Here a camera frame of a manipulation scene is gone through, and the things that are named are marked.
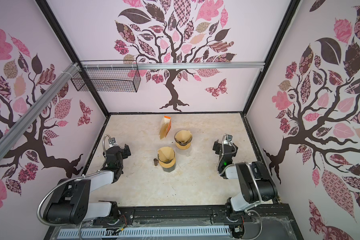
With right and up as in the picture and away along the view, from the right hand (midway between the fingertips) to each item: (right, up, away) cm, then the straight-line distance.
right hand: (226, 140), depth 92 cm
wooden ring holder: (-36, -13, -10) cm, 39 cm away
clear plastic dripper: (-27, -7, -1) cm, 28 cm away
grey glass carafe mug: (-36, -17, -5) cm, 40 cm away
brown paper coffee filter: (-38, -6, -10) cm, 39 cm away
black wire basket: (-91, +48, +29) cm, 107 cm away
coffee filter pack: (-40, +8, +12) cm, 43 cm away
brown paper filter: (-27, +3, -3) cm, 28 cm away
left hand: (-68, -4, -1) cm, 68 cm away
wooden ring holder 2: (-26, -4, -2) cm, 27 cm away
